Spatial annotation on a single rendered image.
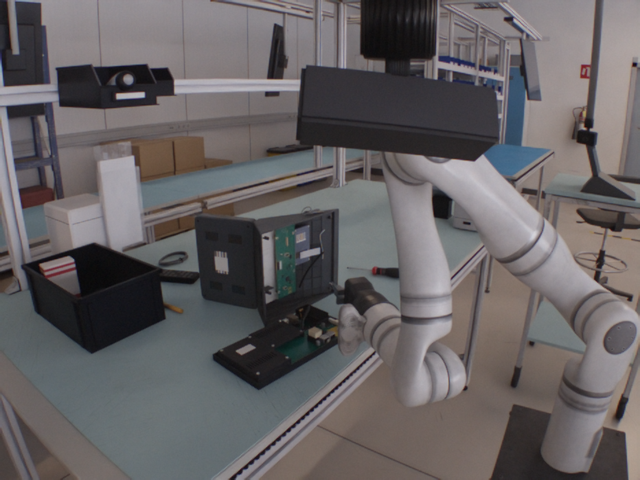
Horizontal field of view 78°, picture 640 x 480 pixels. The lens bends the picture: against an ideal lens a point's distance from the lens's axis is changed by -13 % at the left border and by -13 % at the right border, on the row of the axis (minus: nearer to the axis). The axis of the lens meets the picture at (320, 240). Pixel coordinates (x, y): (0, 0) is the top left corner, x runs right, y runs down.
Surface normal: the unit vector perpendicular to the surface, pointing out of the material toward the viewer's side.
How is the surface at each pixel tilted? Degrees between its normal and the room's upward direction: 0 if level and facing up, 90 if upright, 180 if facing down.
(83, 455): 0
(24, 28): 97
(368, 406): 0
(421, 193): 67
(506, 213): 80
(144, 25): 90
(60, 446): 0
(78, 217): 90
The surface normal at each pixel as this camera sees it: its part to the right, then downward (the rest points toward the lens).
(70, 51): 0.82, 0.18
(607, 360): -0.11, 0.36
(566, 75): -0.58, 0.26
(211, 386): 0.00, -0.95
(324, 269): 0.44, 0.29
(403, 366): -0.86, -0.22
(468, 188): 0.11, 0.29
